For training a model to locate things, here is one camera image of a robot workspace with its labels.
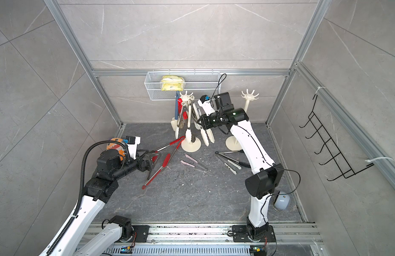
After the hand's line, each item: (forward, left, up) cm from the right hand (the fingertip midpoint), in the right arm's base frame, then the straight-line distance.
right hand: (200, 120), depth 78 cm
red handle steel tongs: (+4, +8, 0) cm, 9 cm away
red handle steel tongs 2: (+14, +13, -31) cm, 36 cm away
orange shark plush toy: (+2, +53, -22) cm, 57 cm away
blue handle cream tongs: (+8, +15, -10) cm, 19 cm away
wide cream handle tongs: (-6, -2, -5) cm, 8 cm away
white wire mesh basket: (+33, +1, +1) cm, 33 cm away
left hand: (-16, +21, -2) cm, 26 cm away
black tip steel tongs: (-7, -25, -31) cm, 40 cm away
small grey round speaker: (-32, -39, -24) cm, 56 cm away
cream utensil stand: (+9, +7, -31) cm, 33 cm away
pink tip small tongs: (-8, +1, -32) cm, 33 cm away
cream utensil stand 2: (+11, -20, -32) cm, 40 cm away
